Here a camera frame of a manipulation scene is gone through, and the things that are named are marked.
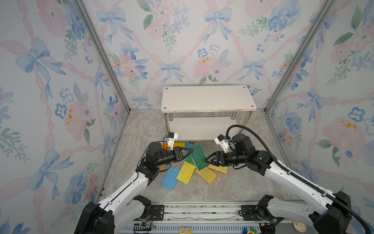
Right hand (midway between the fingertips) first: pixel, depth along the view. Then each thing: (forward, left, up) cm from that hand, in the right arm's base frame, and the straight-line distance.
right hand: (207, 160), depth 71 cm
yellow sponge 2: (0, -1, -20) cm, 20 cm away
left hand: (+3, +7, +3) cm, 9 cm away
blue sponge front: (-2, +20, -19) cm, 28 cm away
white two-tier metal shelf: (+50, -3, -19) cm, 54 cm away
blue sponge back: (+20, +11, -19) cm, 30 cm away
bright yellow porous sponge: (+1, +11, -19) cm, 22 cm away
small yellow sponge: (+19, +17, -17) cm, 31 cm away
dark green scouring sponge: (+1, +4, 0) cm, 4 cm away
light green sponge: (0, +9, 0) cm, 9 cm away
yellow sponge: (+4, -9, -19) cm, 22 cm away
